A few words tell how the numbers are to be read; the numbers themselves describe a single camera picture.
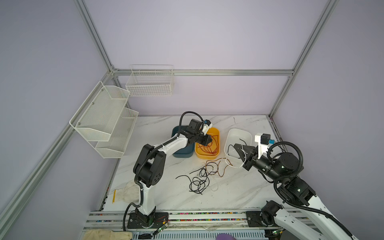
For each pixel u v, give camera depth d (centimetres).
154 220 73
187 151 95
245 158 54
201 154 94
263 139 51
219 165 91
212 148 101
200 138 81
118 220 75
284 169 45
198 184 85
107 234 69
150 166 51
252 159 52
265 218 66
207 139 81
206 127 84
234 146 60
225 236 70
